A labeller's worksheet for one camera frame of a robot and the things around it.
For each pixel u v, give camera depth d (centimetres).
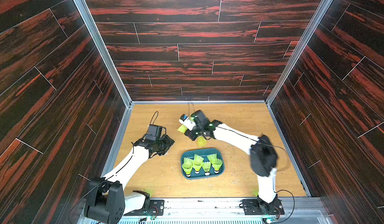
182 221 70
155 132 66
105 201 41
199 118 70
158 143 72
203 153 91
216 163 85
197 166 86
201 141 98
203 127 69
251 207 73
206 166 82
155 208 72
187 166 84
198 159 86
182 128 85
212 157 86
